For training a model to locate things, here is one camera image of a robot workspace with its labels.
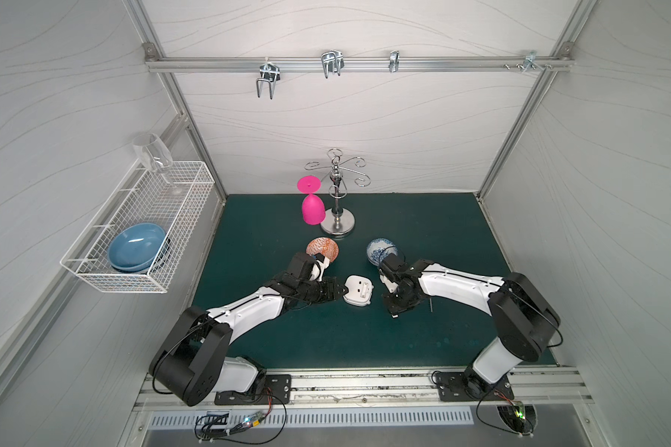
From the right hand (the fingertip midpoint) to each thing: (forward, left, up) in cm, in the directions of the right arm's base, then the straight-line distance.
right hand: (391, 306), depth 88 cm
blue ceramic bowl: (-3, +62, +35) cm, 71 cm away
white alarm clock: (+4, +10, +3) cm, 12 cm away
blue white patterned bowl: (+21, +4, +1) cm, 21 cm away
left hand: (0, +15, +8) cm, 17 cm away
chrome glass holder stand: (+35, +19, 0) cm, 40 cm away
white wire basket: (+12, +68, +35) cm, 78 cm away
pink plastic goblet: (+26, +27, +17) cm, 41 cm away
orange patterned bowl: (+21, +24, +2) cm, 32 cm away
